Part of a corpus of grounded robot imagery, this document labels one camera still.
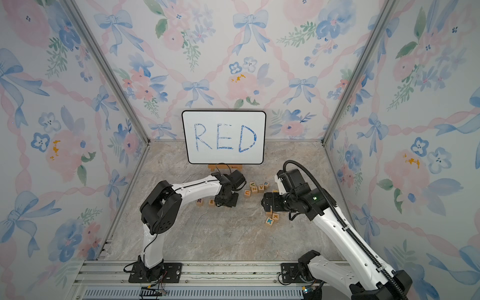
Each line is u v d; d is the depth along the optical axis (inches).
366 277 15.1
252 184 38.3
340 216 17.6
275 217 33.8
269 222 33.5
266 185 38.3
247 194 37.2
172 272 29.4
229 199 31.8
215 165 39.6
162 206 21.4
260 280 28.9
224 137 37.4
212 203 35.5
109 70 34.3
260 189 37.5
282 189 23.1
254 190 37.4
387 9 27.1
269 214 34.6
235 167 39.5
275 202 25.1
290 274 28.8
